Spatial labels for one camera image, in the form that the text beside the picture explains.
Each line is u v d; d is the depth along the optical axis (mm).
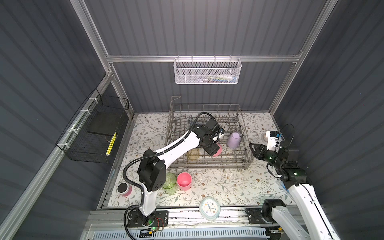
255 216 736
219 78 918
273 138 655
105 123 750
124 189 772
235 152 955
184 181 846
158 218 725
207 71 1118
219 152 822
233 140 898
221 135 766
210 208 738
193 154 886
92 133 738
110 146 686
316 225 413
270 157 627
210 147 738
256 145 708
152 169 469
